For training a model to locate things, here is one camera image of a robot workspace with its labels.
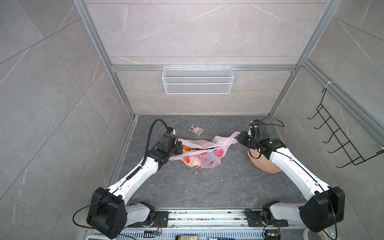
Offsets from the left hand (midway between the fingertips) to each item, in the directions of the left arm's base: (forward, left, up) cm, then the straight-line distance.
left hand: (180, 141), depth 84 cm
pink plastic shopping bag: (-9, -10, +2) cm, 14 cm away
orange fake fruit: (-6, -4, +2) cm, 7 cm away
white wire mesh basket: (+41, -12, +13) cm, 45 cm away
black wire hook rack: (-21, -71, +18) cm, 76 cm away
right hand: (+1, -33, +3) cm, 34 cm away
